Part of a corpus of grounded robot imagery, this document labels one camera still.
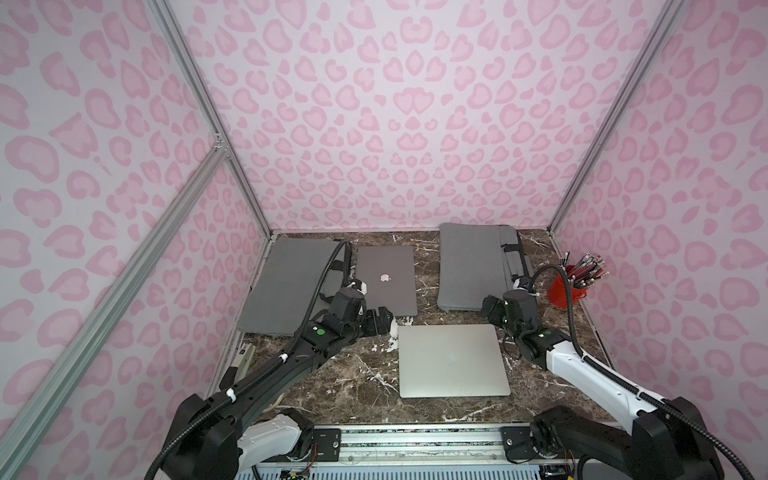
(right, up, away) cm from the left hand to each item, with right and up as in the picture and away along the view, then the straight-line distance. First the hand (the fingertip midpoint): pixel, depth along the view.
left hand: (382, 316), depth 82 cm
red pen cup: (+57, +5, +16) cm, 59 cm away
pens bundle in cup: (+60, +12, +7) cm, 61 cm away
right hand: (+33, +2, +5) cm, 34 cm away
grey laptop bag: (+33, +15, +26) cm, 45 cm away
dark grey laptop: (+1, +10, +24) cm, 27 cm away
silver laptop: (+18, -14, +4) cm, 23 cm away
